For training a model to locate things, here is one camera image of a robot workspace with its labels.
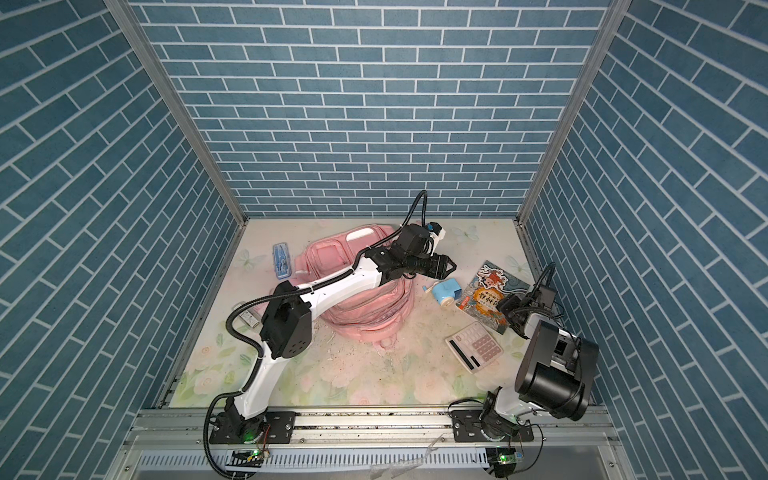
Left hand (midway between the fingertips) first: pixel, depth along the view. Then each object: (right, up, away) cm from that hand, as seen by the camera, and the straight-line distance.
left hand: (452, 265), depth 85 cm
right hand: (+19, -12, +9) cm, 24 cm away
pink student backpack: (-23, -16, +3) cm, 28 cm away
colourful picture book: (+12, -12, +13) cm, 22 cm away
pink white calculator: (+7, -24, +1) cm, 25 cm away
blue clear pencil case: (-58, 0, +21) cm, 62 cm away
